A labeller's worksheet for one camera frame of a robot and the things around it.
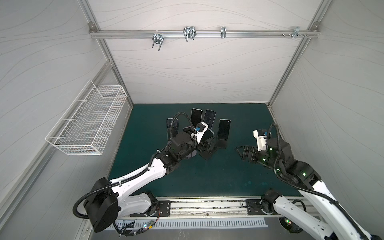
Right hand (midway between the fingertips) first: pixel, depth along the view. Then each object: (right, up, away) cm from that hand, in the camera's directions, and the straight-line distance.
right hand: (244, 144), depth 69 cm
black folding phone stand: (-15, -10, +22) cm, 28 cm away
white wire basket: (-74, +8, 0) cm, 75 cm away
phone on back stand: (-23, +13, +28) cm, 39 cm away
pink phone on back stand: (-14, +12, +29) cm, 34 cm away
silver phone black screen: (-17, +5, -3) cm, 18 cm away
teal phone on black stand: (-5, +5, +22) cm, 23 cm away
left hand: (-16, +6, +4) cm, 17 cm away
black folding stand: (-4, -5, +32) cm, 33 cm away
